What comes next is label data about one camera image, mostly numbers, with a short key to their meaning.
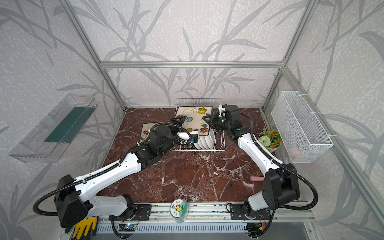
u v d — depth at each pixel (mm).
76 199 385
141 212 739
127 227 714
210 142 896
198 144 867
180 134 628
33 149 596
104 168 466
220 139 963
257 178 828
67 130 618
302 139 616
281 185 419
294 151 727
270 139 840
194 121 784
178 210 677
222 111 741
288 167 424
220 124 693
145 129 1056
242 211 734
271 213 730
